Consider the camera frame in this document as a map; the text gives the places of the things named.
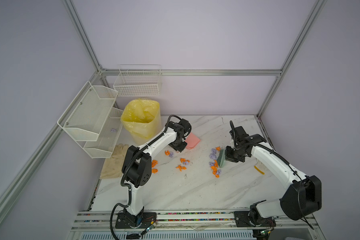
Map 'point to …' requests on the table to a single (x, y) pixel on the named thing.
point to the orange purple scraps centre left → (182, 160)
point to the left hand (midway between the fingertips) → (175, 148)
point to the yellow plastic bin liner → (142, 117)
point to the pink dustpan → (192, 140)
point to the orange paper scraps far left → (154, 163)
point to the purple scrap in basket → (113, 130)
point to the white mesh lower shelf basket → (107, 137)
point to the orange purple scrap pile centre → (214, 165)
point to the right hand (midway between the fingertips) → (225, 157)
